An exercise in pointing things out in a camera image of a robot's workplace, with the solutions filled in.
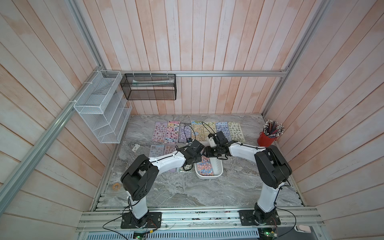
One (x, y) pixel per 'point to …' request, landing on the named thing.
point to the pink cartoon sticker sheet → (172, 135)
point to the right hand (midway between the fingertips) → (205, 152)
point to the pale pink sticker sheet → (160, 132)
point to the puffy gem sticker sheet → (185, 132)
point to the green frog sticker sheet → (236, 132)
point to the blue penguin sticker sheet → (223, 126)
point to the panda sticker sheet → (199, 130)
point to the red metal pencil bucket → (264, 140)
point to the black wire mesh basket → (149, 86)
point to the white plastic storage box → (218, 166)
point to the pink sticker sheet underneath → (205, 168)
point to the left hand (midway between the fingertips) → (196, 159)
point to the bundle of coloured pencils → (272, 129)
